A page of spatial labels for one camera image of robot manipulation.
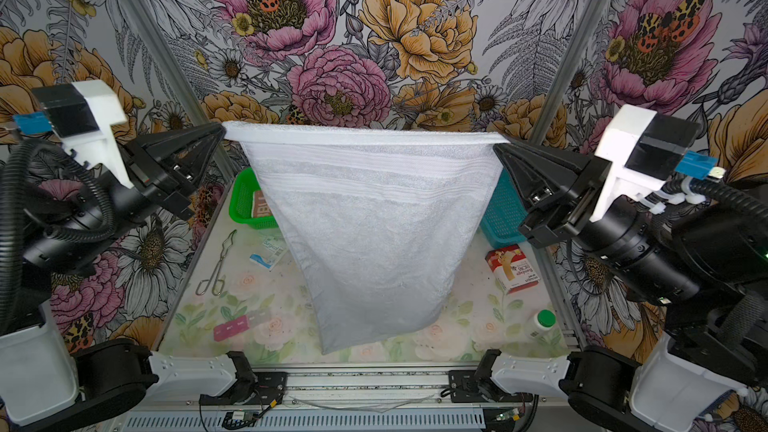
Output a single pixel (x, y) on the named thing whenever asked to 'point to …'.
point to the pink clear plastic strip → (231, 328)
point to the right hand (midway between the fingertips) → (498, 153)
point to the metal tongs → (219, 284)
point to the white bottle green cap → (543, 324)
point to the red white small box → (512, 269)
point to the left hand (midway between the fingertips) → (225, 144)
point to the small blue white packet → (278, 249)
